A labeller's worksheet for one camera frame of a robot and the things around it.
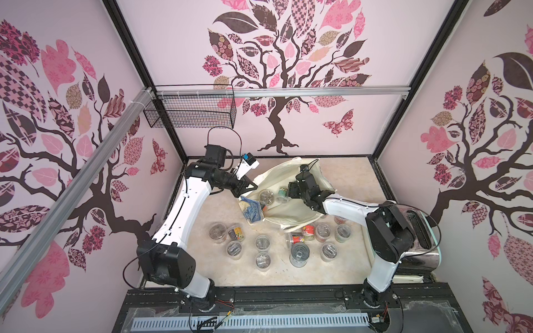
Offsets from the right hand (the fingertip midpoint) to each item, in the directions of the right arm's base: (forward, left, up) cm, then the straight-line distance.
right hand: (294, 183), depth 94 cm
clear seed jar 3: (-25, +15, -6) cm, 30 cm away
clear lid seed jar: (-4, +13, -5) cm, 15 cm away
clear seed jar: (-29, +26, -5) cm, 39 cm away
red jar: (-24, +1, -7) cm, 25 cm away
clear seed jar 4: (-33, +14, -6) cm, 37 cm away
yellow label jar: (-21, +26, -6) cm, 34 cm away
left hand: (-13, +18, +14) cm, 26 cm away
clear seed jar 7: (-30, -12, -6) cm, 33 cm away
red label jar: (-21, -5, -7) cm, 23 cm away
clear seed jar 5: (-21, +34, -6) cm, 40 cm away
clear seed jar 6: (-22, -11, -7) cm, 25 cm away
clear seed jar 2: (-31, 0, -4) cm, 31 cm away
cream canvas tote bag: (-12, 0, -6) cm, 13 cm away
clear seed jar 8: (-22, -19, -7) cm, 30 cm away
